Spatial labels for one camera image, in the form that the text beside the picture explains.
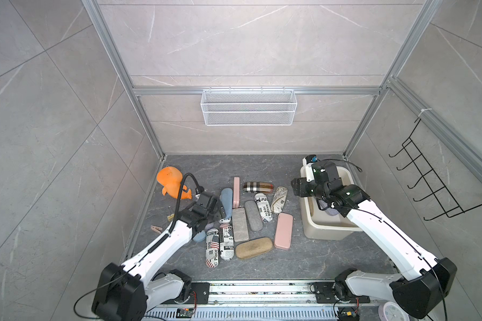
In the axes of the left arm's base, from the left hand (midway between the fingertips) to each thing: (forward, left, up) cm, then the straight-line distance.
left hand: (217, 208), depth 84 cm
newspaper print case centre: (+3, -21, -8) cm, 23 cm away
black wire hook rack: (-1, -76, +21) cm, 79 cm away
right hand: (+4, -35, +13) cm, 37 cm away
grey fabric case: (-2, -17, -9) cm, 19 cm away
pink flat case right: (-7, -29, -10) cm, 32 cm away
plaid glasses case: (+16, -19, -8) cm, 26 cm away
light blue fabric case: (+9, -3, -6) cm, 11 cm away
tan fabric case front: (-15, -15, -8) cm, 22 cm away
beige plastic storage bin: (-11, -39, +6) cm, 41 cm away
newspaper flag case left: (-14, +2, -8) cm, 16 cm away
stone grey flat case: (-7, -10, -8) cm, 15 cm away
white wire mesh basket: (+48, -16, +18) cm, 53 cm away
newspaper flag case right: (-13, -4, -8) cm, 15 cm away
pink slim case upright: (+11, -8, -5) cm, 15 cm away
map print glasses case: (+8, -29, -8) cm, 31 cm away
